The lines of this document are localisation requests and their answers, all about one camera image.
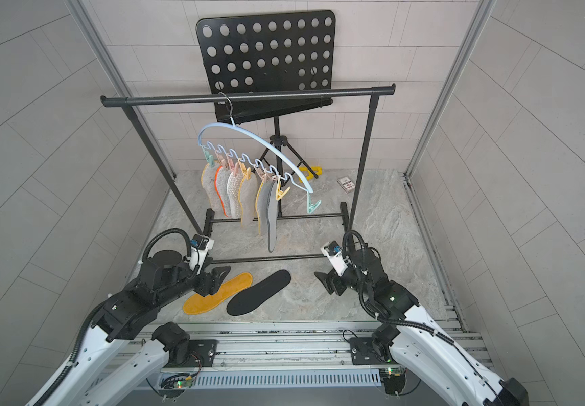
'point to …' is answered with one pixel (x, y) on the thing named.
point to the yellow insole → (198, 303)
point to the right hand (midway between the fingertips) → (324, 266)
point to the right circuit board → (393, 379)
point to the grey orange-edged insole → (221, 185)
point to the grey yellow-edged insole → (262, 195)
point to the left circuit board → (174, 385)
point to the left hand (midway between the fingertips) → (226, 263)
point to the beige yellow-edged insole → (248, 193)
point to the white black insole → (259, 293)
